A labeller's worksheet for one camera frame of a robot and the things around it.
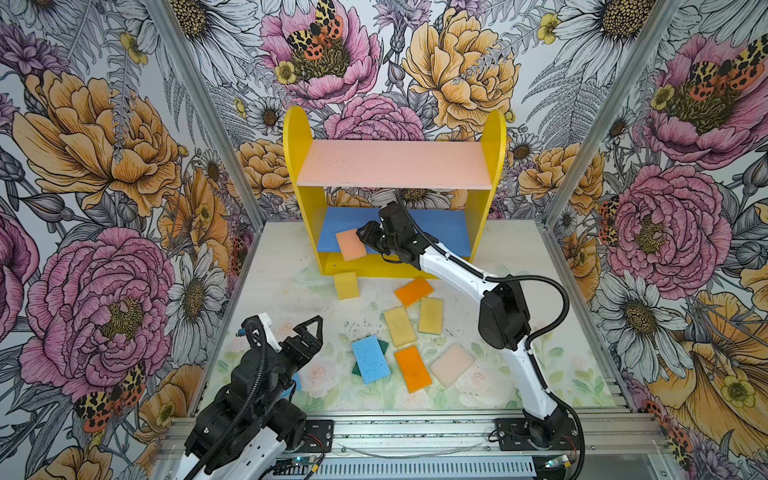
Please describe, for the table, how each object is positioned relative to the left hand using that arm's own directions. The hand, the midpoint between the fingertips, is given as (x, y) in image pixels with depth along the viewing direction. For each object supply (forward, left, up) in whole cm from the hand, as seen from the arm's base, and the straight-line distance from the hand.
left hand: (314, 337), depth 70 cm
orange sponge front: (-1, -24, -20) cm, 31 cm away
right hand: (+31, -9, -1) cm, 32 cm away
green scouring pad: (-1, -8, -18) cm, 20 cm away
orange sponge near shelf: (+25, -26, -20) cm, 41 cm away
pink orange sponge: (+31, -6, -5) cm, 32 cm away
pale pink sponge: (0, -35, -20) cm, 40 cm away
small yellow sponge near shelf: (+23, -4, -15) cm, 28 cm away
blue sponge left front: (-3, +8, -21) cm, 23 cm away
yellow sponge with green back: (+15, -30, -19) cm, 39 cm away
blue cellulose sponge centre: (+1, -12, -17) cm, 21 cm away
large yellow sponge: (+12, -21, -20) cm, 31 cm away
